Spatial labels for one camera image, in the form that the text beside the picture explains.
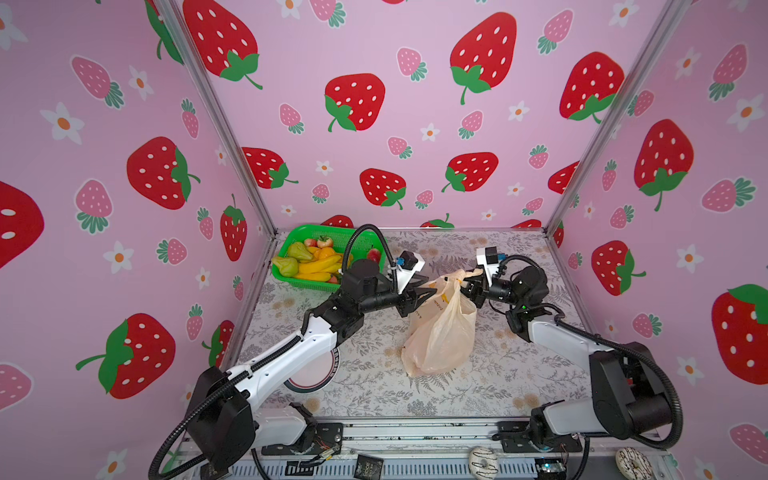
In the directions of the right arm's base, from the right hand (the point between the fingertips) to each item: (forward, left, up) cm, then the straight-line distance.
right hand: (445, 280), depth 73 cm
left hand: (-3, +4, +2) cm, 5 cm away
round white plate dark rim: (-19, +34, -25) cm, 46 cm away
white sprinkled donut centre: (-34, -12, -26) cm, 44 cm away
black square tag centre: (-38, +15, -25) cm, 48 cm away
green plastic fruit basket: (+36, +33, -27) cm, 56 cm away
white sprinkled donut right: (-30, -47, -26) cm, 61 cm away
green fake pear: (+19, +50, -17) cm, 56 cm away
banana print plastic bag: (-10, 0, -4) cm, 11 cm away
